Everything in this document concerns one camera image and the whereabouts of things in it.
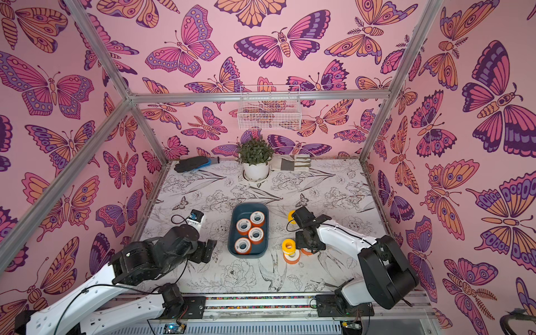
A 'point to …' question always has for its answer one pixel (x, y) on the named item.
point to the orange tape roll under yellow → (292, 259)
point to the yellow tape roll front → (289, 246)
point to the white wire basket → (269, 107)
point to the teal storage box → (241, 211)
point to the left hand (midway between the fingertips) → (208, 238)
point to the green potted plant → (254, 151)
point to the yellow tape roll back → (290, 218)
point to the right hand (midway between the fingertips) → (303, 245)
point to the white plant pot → (257, 174)
